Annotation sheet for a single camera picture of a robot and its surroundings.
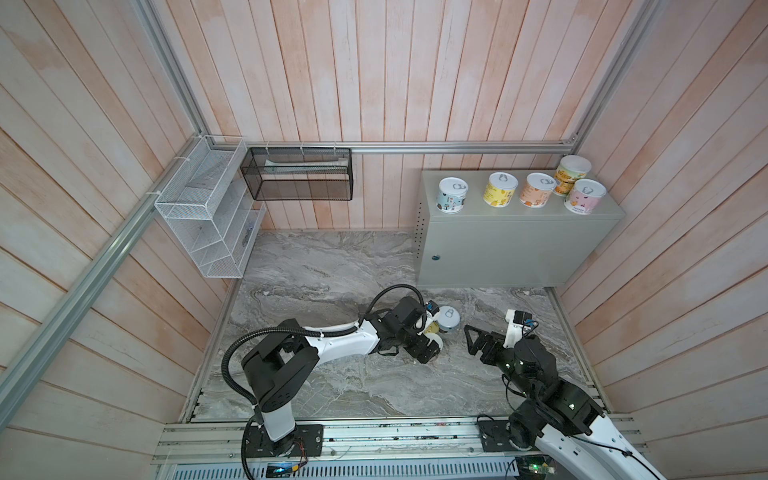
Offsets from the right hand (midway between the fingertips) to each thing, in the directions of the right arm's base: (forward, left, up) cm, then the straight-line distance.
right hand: (476, 330), depth 76 cm
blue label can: (+9, +4, -11) cm, 15 cm away
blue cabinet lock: (+23, +9, +1) cm, 25 cm away
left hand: (-1, +12, -10) cm, 16 cm away
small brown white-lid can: (+2, +9, -9) cm, 13 cm away
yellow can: (+6, +9, -11) cm, 15 cm away
